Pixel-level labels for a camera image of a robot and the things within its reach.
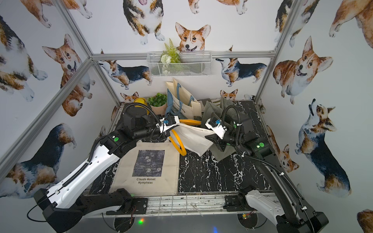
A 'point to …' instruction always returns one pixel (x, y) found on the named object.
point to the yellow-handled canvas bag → (194, 139)
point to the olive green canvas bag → (226, 107)
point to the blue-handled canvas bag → (182, 102)
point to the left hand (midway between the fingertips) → (180, 119)
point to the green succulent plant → (158, 100)
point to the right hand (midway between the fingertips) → (207, 133)
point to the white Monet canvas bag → (151, 168)
